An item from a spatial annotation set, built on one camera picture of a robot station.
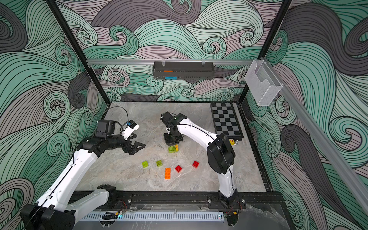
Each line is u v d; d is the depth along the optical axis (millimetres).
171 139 739
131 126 641
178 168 835
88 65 956
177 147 877
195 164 858
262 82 767
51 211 366
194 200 745
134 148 650
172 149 853
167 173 820
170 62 939
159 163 854
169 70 951
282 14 740
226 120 1037
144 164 856
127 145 641
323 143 509
